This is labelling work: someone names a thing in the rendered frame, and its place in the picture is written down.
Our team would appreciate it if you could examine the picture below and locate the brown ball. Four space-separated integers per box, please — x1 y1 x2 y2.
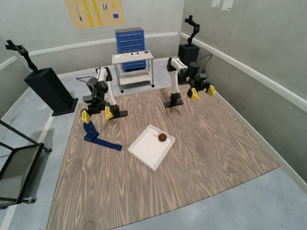
158 133 167 142

